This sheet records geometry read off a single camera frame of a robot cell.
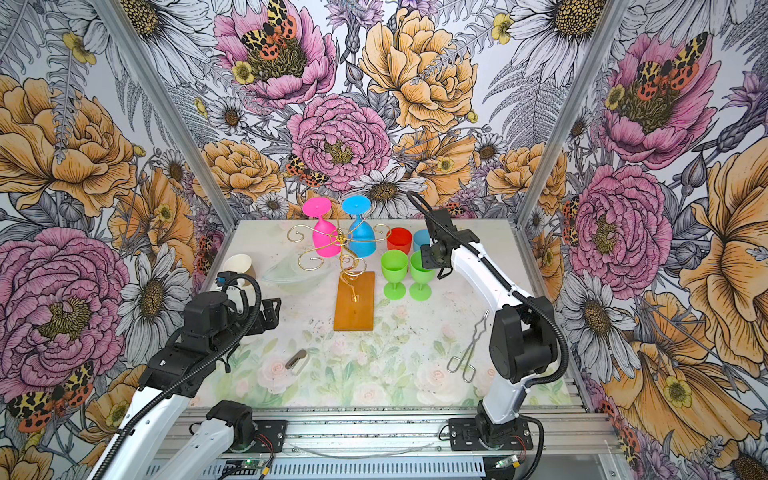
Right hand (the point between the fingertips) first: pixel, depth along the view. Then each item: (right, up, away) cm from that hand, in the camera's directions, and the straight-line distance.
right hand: (435, 265), depth 89 cm
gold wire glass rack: (-25, -8, +5) cm, 26 cm away
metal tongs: (+9, -30, -4) cm, 31 cm away
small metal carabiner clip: (-39, -26, -3) cm, 47 cm away
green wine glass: (-12, 0, +5) cm, 13 cm away
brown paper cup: (-63, 0, +13) cm, 65 cm away
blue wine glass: (-21, +9, -6) cm, 24 cm away
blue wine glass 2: (-3, +8, +8) cm, 12 cm away
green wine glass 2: (-3, -9, +12) cm, 16 cm away
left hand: (-44, -11, -15) cm, 48 cm away
